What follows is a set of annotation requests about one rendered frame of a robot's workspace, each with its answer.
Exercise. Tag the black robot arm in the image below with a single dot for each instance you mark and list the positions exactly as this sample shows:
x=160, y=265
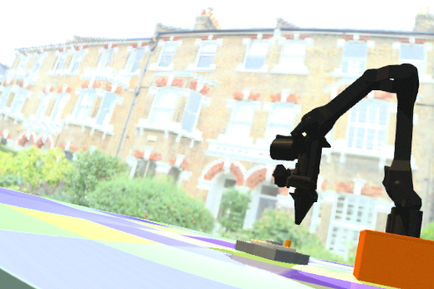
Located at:
x=406, y=218

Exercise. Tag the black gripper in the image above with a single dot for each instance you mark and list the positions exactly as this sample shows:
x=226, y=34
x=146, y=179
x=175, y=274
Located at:
x=305, y=183

